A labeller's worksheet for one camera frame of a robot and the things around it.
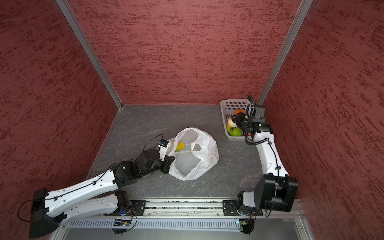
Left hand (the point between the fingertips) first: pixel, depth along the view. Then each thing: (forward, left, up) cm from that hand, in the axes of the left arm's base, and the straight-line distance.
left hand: (174, 161), depth 74 cm
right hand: (+22, -31, +7) cm, 39 cm away
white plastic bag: (+6, -11, -3) cm, 13 cm away
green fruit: (+25, -38, -9) cm, 46 cm away
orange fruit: (+47, -44, -12) cm, 65 cm away
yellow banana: (+30, -34, -11) cm, 46 cm away
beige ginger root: (+19, -30, +8) cm, 37 cm away
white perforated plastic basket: (+45, -35, -6) cm, 57 cm away
